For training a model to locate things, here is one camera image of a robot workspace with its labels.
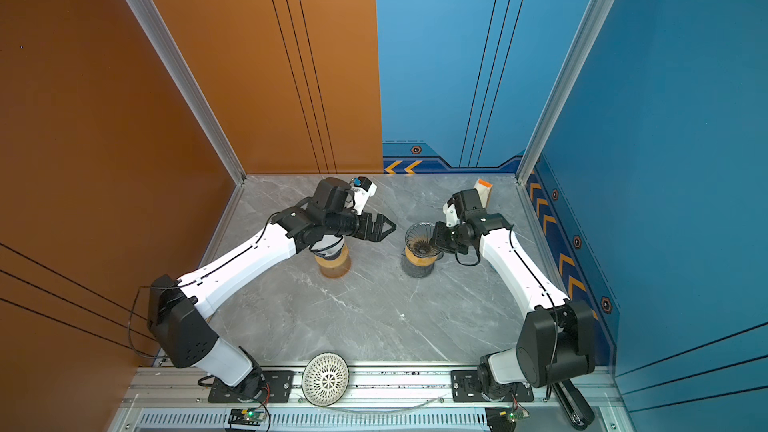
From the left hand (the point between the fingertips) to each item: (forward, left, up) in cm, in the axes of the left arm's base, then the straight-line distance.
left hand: (385, 221), depth 77 cm
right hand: (0, -12, -9) cm, 15 cm away
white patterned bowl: (-32, +14, -23) cm, 42 cm away
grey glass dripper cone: (0, -9, -9) cm, 13 cm away
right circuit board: (-40, -29, -25) cm, 55 cm away
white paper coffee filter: (-9, +13, +3) cm, 16 cm away
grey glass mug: (-4, -10, -20) cm, 23 cm away
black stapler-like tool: (-37, -46, -22) cm, 63 cm away
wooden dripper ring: (-4, -10, -14) cm, 17 cm away
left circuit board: (-40, +32, -26) cm, 58 cm away
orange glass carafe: (-3, +15, -23) cm, 28 cm away
